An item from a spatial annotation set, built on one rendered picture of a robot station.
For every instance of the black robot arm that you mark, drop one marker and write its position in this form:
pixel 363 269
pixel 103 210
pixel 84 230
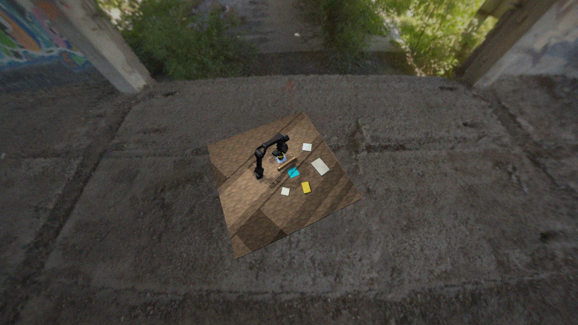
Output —
pixel 279 139

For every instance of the yellow rectangular block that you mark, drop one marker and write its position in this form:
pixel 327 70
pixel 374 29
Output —
pixel 306 188

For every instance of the brown wooden board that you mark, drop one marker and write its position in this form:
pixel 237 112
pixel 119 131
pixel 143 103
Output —
pixel 286 164

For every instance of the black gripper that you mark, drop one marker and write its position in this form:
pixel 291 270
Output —
pixel 277 152

